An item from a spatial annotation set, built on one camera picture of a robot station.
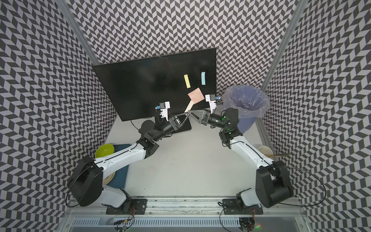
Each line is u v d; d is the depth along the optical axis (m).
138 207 0.74
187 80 0.75
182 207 0.76
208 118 0.61
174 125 0.62
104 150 0.93
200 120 0.63
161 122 0.65
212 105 0.64
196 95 0.81
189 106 0.67
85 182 0.43
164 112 0.64
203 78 0.75
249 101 0.96
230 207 0.74
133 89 1.08
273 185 0.42
